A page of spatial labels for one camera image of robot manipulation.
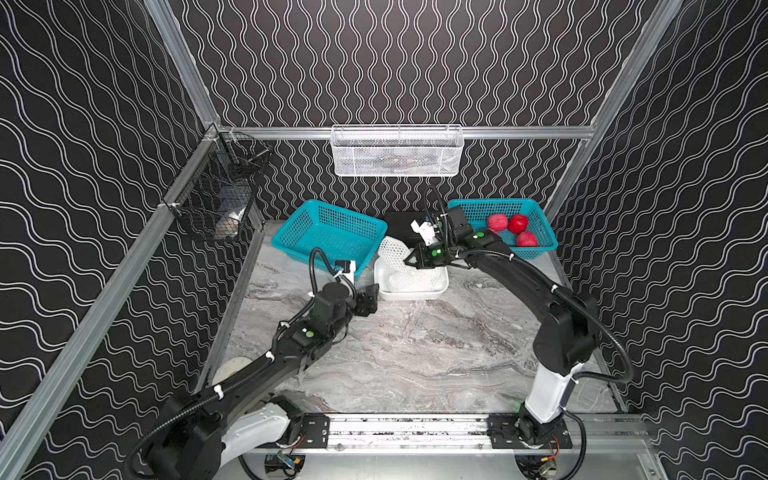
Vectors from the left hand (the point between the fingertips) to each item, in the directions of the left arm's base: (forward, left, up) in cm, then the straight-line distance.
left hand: (367, 281), depth 79 cm
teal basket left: (+34, +14, -19) cm, 42 cm away
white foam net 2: (+10, -6, +2) cm, 12 cm away
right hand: (+9, -11, -1) cm, 14 cm away
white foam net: (+10, -15, -13) cm, 23 cm away
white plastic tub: (+17, -3, -18) cm, 25 cm away
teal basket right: (+45, -39, -14) cm, 61 cm away
